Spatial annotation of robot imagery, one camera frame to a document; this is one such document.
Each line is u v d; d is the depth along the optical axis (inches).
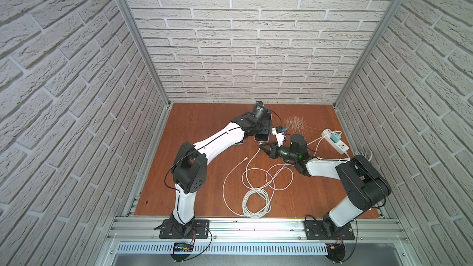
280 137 31.5
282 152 30.5
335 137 37.4
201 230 28.7
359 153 39.2
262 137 35.0
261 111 26.8
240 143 39.5
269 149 31.9
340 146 38.1
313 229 28.9
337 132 37.3
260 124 31.4
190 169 20.0
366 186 18.4
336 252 27.5
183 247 28.3
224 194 32.7
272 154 30.6
